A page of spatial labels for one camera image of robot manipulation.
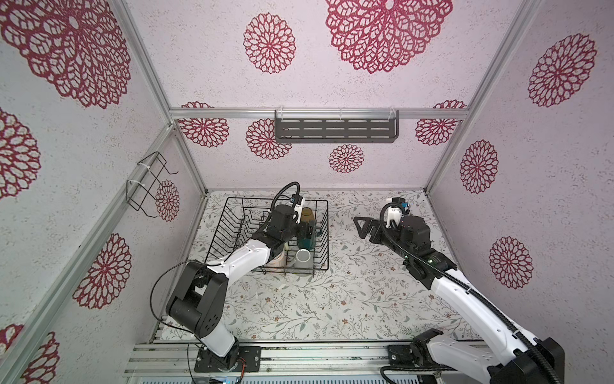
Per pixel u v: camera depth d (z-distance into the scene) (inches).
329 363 28.9
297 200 29.5
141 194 30.0
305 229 30.8
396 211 26.2
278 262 33.1
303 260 32.8
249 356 29.4
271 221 27.2
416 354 26.0
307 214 38.5
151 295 17.4
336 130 39.2
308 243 37.7
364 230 26.6
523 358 15.4
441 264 21.5
